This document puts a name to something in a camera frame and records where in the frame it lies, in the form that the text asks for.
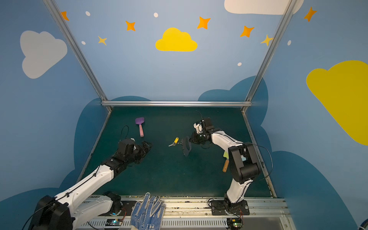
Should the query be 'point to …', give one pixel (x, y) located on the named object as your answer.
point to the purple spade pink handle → (140, 120)
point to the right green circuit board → (234, 224)
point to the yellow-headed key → (175, 142)
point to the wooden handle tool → (225, 155)
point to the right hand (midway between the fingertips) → (190, 138)
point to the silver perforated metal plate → (187, 145)
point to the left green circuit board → (110, 222)
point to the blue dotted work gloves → (148, 215)
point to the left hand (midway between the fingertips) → (152, 148)
